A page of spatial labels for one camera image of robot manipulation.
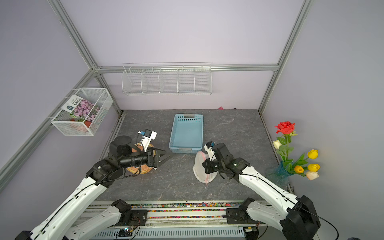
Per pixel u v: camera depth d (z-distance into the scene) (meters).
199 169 0.89
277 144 0.69
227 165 0.59
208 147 0.72
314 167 0.59
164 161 0.59
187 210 0.77
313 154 0.63
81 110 0.74
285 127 0.62
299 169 0.58
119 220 0.63
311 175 0.59
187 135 1.05
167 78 0.99
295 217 0.39
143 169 0.83
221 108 1.24
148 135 0.60
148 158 0.56
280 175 0.77
